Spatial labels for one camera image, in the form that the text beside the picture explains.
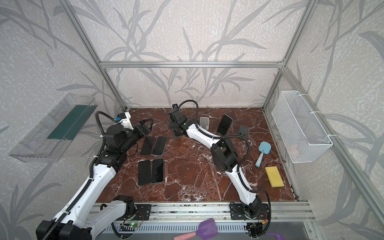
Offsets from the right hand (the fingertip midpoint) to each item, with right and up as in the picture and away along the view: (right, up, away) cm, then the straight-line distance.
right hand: (176, 115), depth 97 cm
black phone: (-12, -21, +4) cm, 24 cm away
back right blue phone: (+32, -6, +2) cm, 32 cm away
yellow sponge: (+58, -36, -12) cm, 70 cm away
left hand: (-9, -2, -23) cm, 25 cm away
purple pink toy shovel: (+19, -55, -28) cm, 65 cm away
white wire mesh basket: (+58, -9, -34) cm, 68 cm away
